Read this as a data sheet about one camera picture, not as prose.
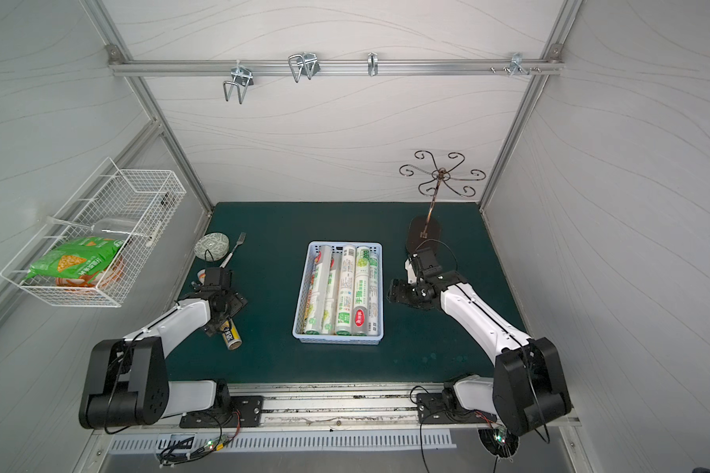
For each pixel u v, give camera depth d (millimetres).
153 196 802
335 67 788
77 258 546
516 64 765
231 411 719
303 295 877
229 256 1042
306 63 765
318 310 839
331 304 877
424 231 1076
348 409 750
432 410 731
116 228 627
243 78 784
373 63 726
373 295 897
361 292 873
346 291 870
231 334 832
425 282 698
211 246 1045
